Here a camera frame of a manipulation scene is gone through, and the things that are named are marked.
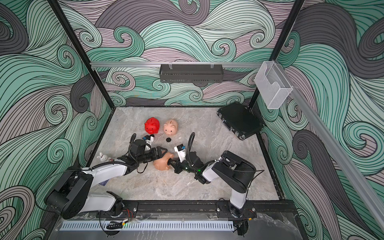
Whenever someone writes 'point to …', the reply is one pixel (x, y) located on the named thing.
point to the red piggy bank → (152, 125)
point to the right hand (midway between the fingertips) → (167, 164)
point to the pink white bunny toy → (104, 158)
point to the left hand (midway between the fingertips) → (164, 152)
